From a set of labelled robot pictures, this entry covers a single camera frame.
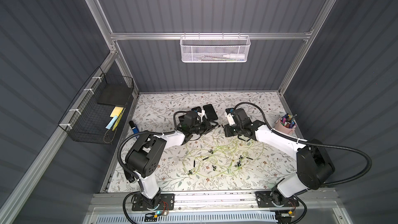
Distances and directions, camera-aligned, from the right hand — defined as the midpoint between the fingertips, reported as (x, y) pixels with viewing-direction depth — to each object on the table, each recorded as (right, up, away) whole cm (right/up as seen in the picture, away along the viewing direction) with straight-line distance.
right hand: (226, 128), depth 88 cm
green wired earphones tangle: (+1, -16, +1) cm, 16 cm away
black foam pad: (-60, +19, -6) cm, 64 cm away
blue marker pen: (-58, +1, +9) cm, 59 cm away
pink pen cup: (+34, +3, -1) cm, 34 cm away
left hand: (-4, +1, -2) cm, 4 cm away
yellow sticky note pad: (-57, +10, -12) cm, 59 cm away
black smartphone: (-8, +9, +21) cm, 25 cm away
